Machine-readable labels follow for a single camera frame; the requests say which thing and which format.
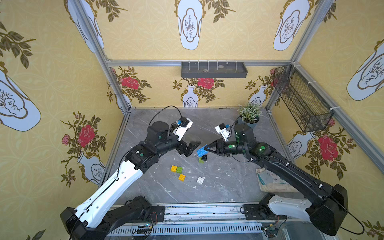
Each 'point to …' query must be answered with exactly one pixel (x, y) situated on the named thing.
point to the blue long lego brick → (202, 151)
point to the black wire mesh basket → (309, 109)
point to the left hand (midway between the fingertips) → (195, 136)
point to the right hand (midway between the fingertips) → (206, 152)
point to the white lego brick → (200, 180)
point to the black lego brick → (204, 157)
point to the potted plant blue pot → (250, 113)
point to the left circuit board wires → (147, 229)
